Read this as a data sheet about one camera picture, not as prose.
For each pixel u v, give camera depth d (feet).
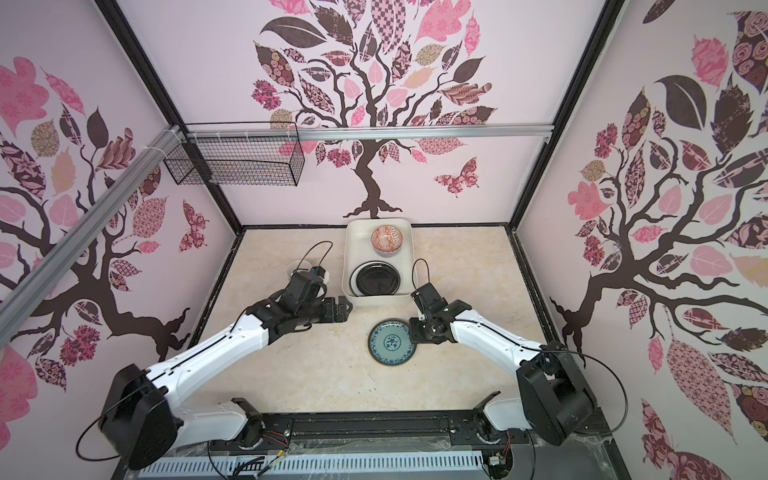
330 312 2.38
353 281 3.29
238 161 3.99
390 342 2.87
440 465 2.29
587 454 2.34
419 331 2.50
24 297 1.66
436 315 2.07
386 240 3.61
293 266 3.21
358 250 3.64
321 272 2.47
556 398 1.37
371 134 3.11
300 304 2.00
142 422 1.28
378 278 3.33
